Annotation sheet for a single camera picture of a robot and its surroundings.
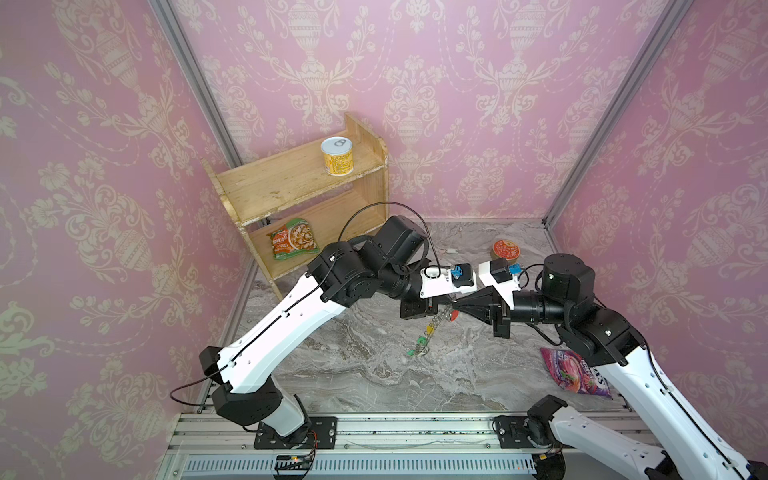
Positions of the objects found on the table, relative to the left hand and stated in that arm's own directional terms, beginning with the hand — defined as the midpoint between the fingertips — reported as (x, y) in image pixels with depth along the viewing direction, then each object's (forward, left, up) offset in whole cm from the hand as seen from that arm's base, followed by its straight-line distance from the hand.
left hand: (448, 299), depth 57 cm
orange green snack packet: (+27, +39, -14) cm, 49 cm away
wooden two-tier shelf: (+40, +44, -16) cm, 61 cm away
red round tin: (+41, -31, -33) cm, 61 cm away
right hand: (0, -2, -1) cm, 2 cm away
